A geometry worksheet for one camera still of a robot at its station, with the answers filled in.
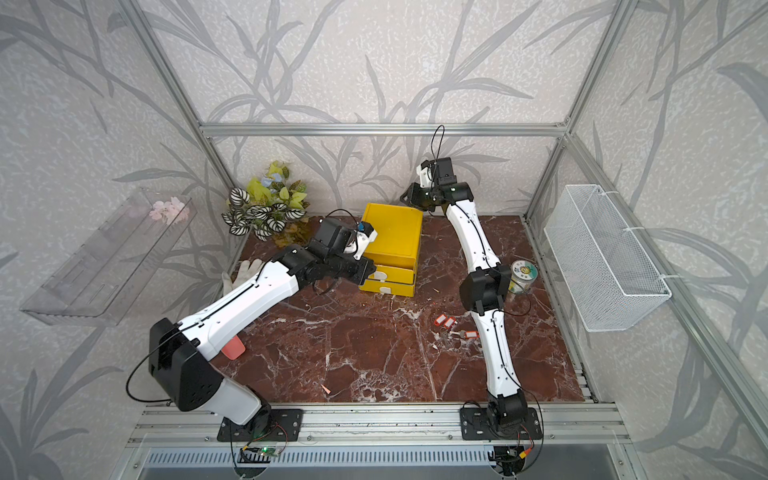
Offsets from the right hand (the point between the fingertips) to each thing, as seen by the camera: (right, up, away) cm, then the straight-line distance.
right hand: (402, 197), depth 94 cm
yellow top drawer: (-3, -23, -14) cm, 27 cm away
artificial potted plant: (-41, -3, -5) cm, 42 cm away
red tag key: (+21, -42, -5) cm, 47 cm away
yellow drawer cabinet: (-2, -17, -14) cm, 22 cm away
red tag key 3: (+15, -39, -3) cm, 42 cm away
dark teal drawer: (-4, -29, -1) cm, 29 cm away
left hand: (-7, -21, -16) cm, 27 cm away
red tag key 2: (+12, -39, -2) cm, 40 cm away
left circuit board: (-32, -64, -24) cm, 76 cm away
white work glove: (-55, -25, +9) cm, 61 cm away
